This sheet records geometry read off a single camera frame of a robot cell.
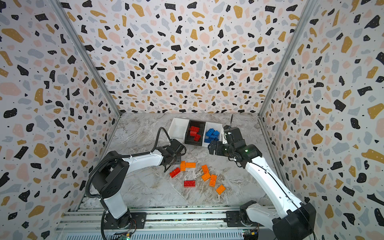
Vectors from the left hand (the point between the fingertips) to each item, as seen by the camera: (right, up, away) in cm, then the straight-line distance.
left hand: (179, 156), depth 93 cm
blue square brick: (+23, +10, +7) cm, 27 cm away
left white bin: (-4, +17, +19) cm, 25 cm away
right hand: (+20, +9, -16) cm, 28 cm away
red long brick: (+7, +14, +14) cm, 21 cm away
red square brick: (+10, +11, +13) cm, 20 cm away
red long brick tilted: (-2, -9, -5) cm, 10 cm away
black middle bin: (+5, +10, +11) cm, 15 cm away
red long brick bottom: (+7, -14, -7) cm, 17 cm away
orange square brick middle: (+16, -11, -5) cm, 20 cm away
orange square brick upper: (+16, -7, -3) cm, 18 cm away
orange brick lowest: (+24, -17, -9) cm, 31 cm away
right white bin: (+24, +19, +17) cm, 35 cm away
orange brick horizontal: (+7, -5, 0) cm, 8 cm away
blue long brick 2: (+20, +15, +12) cm, 28 cm away
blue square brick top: (+24, +14, +14) cm, 31 cm away
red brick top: (+8, +17, +18) cm, 26 cm away
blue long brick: (+18, +9, +10) cm, 23 cm away
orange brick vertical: (+2, -6, -1) cm, 6 cm away
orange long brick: (+20, -13, -5) cm, 25 cm away
